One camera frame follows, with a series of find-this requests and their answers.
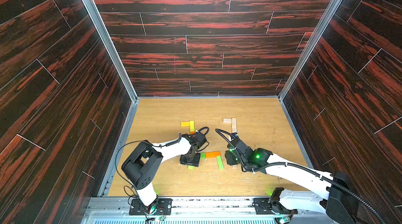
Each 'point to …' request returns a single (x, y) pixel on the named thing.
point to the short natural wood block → (227, 120)
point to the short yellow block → (185, 124)
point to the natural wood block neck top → (234, 125)
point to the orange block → (212, 154)
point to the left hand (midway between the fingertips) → (194, 164)
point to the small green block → (202, 155)
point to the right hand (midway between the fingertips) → (231, 152)
